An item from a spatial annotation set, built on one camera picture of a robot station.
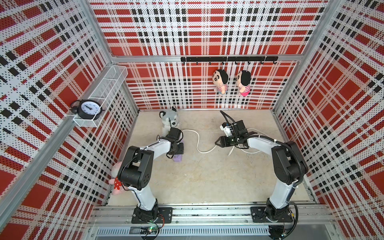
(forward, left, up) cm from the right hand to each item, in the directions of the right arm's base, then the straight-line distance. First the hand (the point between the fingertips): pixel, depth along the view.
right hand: (220, 141), depth 94 cm
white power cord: (-8, -9, +7) cm, 14 cm away
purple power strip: (-9, +27, -3) cm, 29 cm away
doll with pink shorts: (+30, -15, +24) cm, 41 cm away
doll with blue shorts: (+29, 0, +27) cm, 40 cm away
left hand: (-2, +25, -6) cm, 26 cm away
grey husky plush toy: (+13, +30, +12) cm, 35 cm away
